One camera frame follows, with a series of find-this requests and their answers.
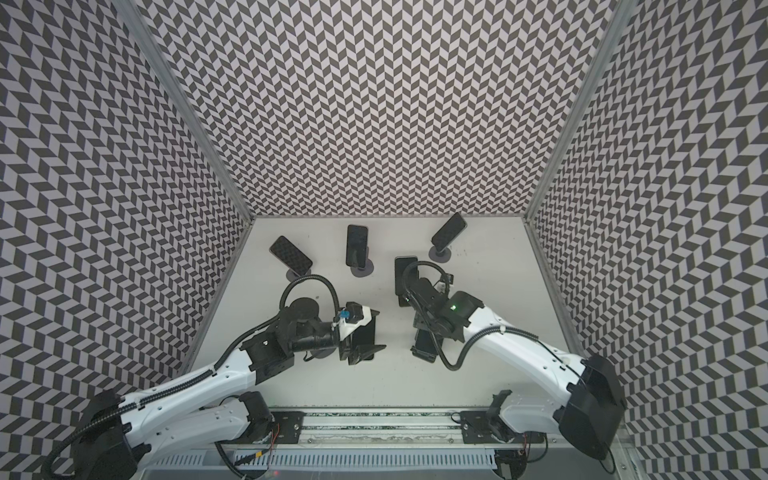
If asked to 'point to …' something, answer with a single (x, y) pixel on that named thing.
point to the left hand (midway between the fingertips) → (380, 330)
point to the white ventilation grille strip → (375, 460)
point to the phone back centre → (357, 246)
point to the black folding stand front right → (426, 356)
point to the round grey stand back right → (439, 257)
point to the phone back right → (453, 227)
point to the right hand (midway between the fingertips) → (433, 327)
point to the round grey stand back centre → (363, 272)
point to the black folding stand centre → (402, 301)
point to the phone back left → (283, 249)
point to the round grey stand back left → (292, 275)
